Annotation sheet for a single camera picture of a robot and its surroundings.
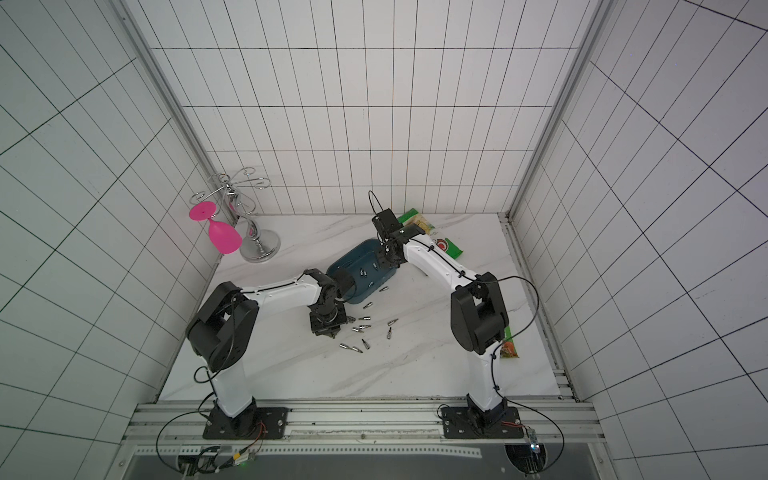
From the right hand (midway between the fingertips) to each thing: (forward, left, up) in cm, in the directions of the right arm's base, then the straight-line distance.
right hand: (378, 257), depth 92 cm
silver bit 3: (-20, -5, -11) cm, 24 cm away
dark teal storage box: (0, +4, -10) cm, 11 cm away
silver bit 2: (-11, +3, -11) cm, 16 cm away
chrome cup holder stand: (+10, +46, -9) cm, 48 cm away
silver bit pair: (-19, +5, -11) cm, 22 cm away
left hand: (-22, +13, -11) cm, 28 cm away
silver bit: (-5, -2, -11) cm, 12 cm away
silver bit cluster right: (-16, +3, -11) cm, 19 cm away
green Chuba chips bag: (+28, -12, -10) cm, 32 cm away
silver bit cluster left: (-17, +8, -10) cm, 21 cm away
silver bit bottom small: (-24, +2, -11) cm, 27 cm away
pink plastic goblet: (+1, +49, +5) cm, 49 cm away
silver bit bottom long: (-25, +6, -11) cm, 28 cm away
